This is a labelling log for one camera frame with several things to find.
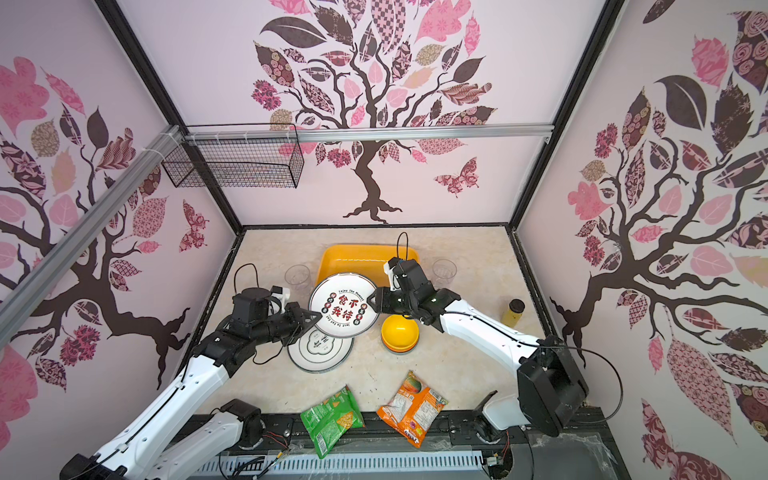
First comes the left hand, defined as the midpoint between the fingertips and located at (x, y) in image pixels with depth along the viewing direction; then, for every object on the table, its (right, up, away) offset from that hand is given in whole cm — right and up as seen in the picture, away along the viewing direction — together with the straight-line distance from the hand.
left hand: (324, 321), depth 75 cm
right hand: (+12, +6, +4) cm, 14 cm away
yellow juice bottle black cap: (+54, 0, +10) cm, 55 cm away
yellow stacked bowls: (+20, -7, +12) cm, 24 cm away
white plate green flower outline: (-4, -12, +10) cm, 16 cm away
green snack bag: (+2, -24, -3) cm, 24 cm away
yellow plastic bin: (+7, +15, +34) cm, 38 cm away
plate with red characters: (+4, +5, +4) cm, 7 cm away
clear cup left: (-15, +10, +25) cm, 31 cm away
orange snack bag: (+23, -22, -1) cm, 32 cm away
